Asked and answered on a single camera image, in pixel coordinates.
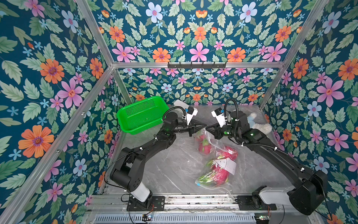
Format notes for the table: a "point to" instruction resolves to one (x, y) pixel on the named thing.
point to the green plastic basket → (142, 115)
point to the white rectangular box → (179, 103)
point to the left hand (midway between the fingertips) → (205, 125)
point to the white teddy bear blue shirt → (259, 122)
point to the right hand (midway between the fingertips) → (210, 125)
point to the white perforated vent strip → (176, 218)
